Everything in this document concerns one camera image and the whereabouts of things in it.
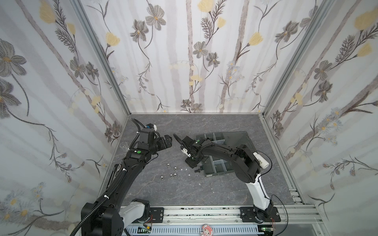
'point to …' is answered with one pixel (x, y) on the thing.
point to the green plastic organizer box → (215, 165)
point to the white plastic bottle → (262, 162)
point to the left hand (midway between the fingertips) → (167, 139)
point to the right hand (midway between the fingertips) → (193, 159)
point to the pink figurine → (206, 230)
